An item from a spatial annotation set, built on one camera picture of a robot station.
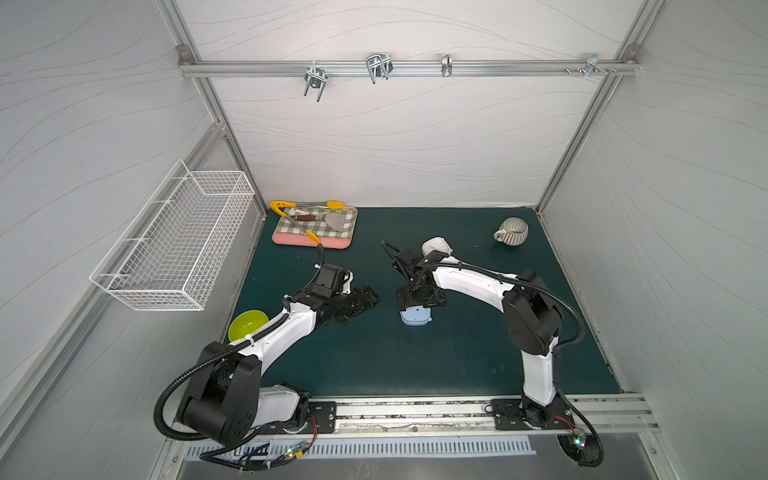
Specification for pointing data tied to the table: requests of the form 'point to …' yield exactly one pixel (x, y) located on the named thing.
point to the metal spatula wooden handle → (335, 220)
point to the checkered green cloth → (321, 221)
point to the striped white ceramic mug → (513, 231)
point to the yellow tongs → (280, 205)
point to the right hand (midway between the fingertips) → (414, 303)
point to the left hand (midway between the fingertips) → (373, 305)
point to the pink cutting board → (301, 239)
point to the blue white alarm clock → (416, 316)
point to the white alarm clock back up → (436, 243)
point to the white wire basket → (171, 254)
